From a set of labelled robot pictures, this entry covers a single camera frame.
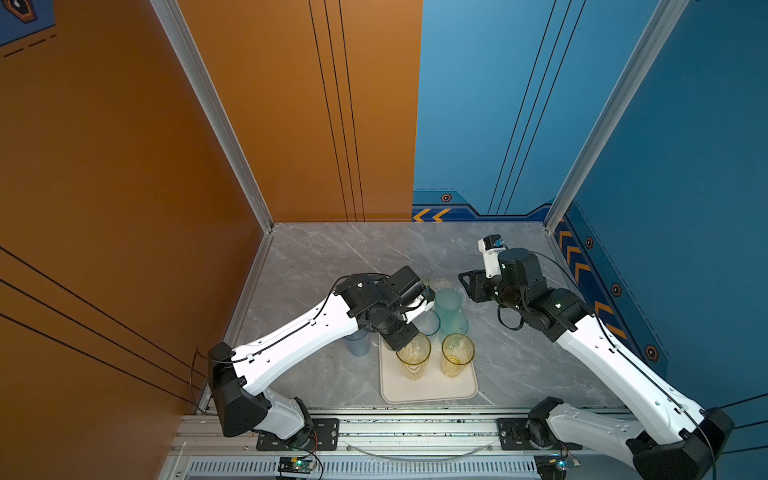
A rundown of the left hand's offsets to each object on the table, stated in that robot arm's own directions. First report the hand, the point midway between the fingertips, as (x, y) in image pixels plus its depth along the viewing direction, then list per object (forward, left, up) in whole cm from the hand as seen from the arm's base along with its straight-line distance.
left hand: (407, 333), depth 70 cm
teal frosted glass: (+18, -14, -15) cm, 27 cm away
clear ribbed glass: (+26, -13, -17) cm, 33 cm away
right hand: (+13, -14, +6) cm, 20 cm away
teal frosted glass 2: (+10, -14, -12) cm, 21 cm away
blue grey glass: (+3, +13, -13) cm, 19 cm away
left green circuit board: (-24, +27, -21) cm, 42 cm away
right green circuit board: (-24, -35, -20) cm, 47 cm away
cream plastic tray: (-7, +2, -18) cm, 20 cm away
